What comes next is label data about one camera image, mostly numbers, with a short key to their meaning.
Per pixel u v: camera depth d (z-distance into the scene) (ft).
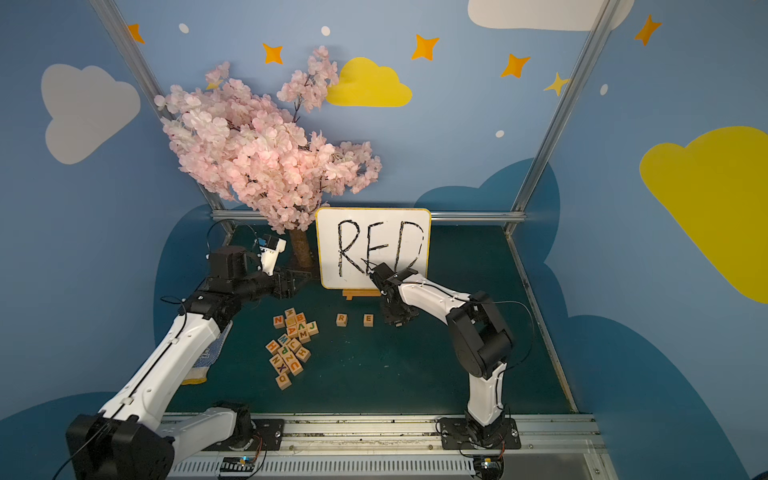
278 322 3.00
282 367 2.73
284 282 2.22
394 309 2.46
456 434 2.45
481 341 1.61
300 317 3.05
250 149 1.99
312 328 2.97
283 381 2.65
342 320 3.05
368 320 3.05
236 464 2.40
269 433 2.41
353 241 2.97
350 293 3.19
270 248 2.21
